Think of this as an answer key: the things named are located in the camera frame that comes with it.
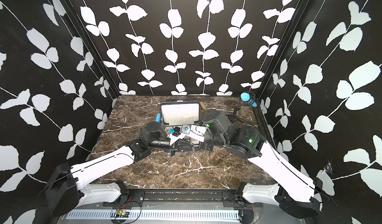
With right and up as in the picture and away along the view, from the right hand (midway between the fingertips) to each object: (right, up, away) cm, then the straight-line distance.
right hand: (193, 128), depth 61 cm
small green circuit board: (-35, -43, +9) cm, 56 cm away
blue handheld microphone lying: (-26, +2, +43) cm, 50 cm away
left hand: (-1, -8, +5) cm, 9 cm away
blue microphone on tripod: (+29, +15, +22) cm, 40 cm away
